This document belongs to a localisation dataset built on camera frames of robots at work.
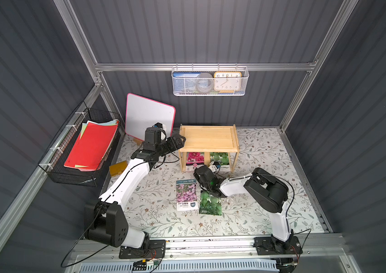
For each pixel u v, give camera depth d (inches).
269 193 20.7
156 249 28.9
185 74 34.3
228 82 35.0
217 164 35.1
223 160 40.1
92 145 27.6
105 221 16.4
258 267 27.8
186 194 35.0
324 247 29.1
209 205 33.8
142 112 40.4
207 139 34.8
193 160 39.4
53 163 23.9
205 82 35.7
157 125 29.2
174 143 28.6
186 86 34.7
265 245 29.0
